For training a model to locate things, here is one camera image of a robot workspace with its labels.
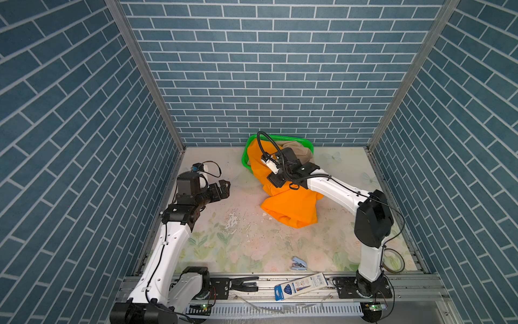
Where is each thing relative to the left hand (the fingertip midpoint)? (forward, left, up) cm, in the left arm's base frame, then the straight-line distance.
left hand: (221, 184), depth 78 cm
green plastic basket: (+40, -24, -13) cm, 49 cm away
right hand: (+11, -21, -4) cm, 24 cm away
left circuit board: (-38, +7, -24) cm, 46 cm away
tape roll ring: (-28, -68, -21) cm, 76 cm away
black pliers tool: (-31, -7, -20) cm, 38 cm away
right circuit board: (-39, -56, -22) cm, 72 cm away
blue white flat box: (-32, -30, -20) cm, 48 cm away
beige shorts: (+29, -38, -13) cm, 50 cm away
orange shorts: (-1, -29, -16) cm, 33 cm away
